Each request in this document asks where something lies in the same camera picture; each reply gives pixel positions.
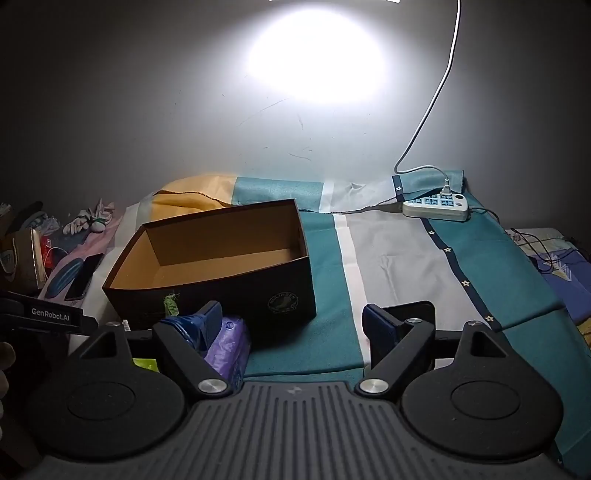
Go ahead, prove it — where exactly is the neon yellow mesh sponge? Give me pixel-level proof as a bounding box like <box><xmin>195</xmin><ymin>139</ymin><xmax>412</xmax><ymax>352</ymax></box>
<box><xmin>132</xmin><ymin>358</ymin><xmax>159</xmax><ymax>373</ymax></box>

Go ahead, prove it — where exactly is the striped teal bed sheet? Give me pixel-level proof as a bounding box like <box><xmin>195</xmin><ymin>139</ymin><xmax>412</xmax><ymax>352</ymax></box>
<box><xmin>68</xmin><ymin>173</ymin><xmax>591</xmax><ymax>476</ymax></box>

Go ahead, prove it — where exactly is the person's left hand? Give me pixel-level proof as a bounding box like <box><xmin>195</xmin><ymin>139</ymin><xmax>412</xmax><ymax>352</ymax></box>
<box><xmin>0</xmin><ymin>342</ymin><xmax>16</xmax><ymax>398</ymax></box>

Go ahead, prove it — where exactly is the white power strip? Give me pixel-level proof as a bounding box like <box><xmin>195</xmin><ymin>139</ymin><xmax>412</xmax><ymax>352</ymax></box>
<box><xmin>403</xmin><ymin>193</ymin><xmax>469</xmax><ymax>222</ymax></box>

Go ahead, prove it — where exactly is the purple tissue pack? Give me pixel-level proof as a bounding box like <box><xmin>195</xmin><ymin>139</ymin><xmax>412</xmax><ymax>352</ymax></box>
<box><xmin>205</xmin><ymin>317</ymin><xmax>250</xmax><ymax>391</ymax></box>

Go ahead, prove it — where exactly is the pink patterned pillow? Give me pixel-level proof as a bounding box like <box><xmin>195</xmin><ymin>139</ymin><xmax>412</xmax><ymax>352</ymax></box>
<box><xmin>38</xmin><ymin>210</ymin><xmax>120</xmax><ymax>306</ymax></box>

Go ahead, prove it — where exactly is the brown paper bag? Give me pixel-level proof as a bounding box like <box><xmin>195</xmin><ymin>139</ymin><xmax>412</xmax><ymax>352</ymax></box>
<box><xmin>1</xmin><ymin>228</ymin><xmax>47</xmax><ymax>290</ymax></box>

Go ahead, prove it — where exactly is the white power cable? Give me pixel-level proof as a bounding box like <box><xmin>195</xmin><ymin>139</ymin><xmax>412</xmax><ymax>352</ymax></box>
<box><xmin>393</xmin><ymin>0</ymin><xmax>463</xmax><ymax>199</ymax></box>

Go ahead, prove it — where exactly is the brown cardboard shoe box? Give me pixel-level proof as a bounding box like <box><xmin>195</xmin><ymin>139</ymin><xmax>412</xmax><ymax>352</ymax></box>
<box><xmin>103</xmin><ymin>199</ymin><xmax>317</xmax><ymax>332</ymax></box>

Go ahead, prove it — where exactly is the black smartphone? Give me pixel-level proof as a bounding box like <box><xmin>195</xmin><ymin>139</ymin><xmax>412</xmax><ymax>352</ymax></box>
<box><xmin>64</xmin><ymin>253</ymin><xmax>104</xmax><ymax>301</ymax></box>

